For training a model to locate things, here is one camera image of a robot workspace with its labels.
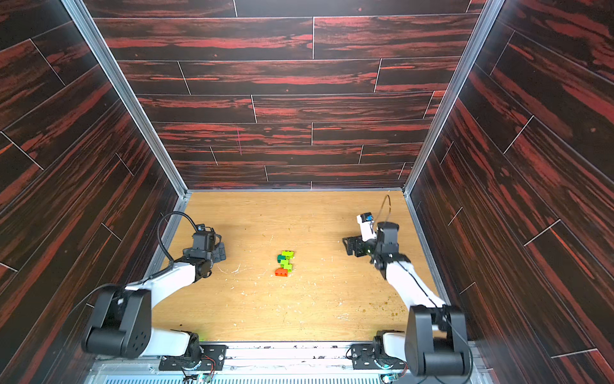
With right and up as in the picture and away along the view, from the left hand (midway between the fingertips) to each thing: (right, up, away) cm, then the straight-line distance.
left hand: (209, 249), depth 93 cm
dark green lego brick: (+28, -4, 0) cm, 28 cm away
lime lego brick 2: (+31, -6, -2) cm, 32 cm away
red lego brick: (+29, -9, -3) cm, 30 cm away
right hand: (+60, +6, -4) cm, 60 cm away
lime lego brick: (+32, -3, +2) cm, 32 cm away
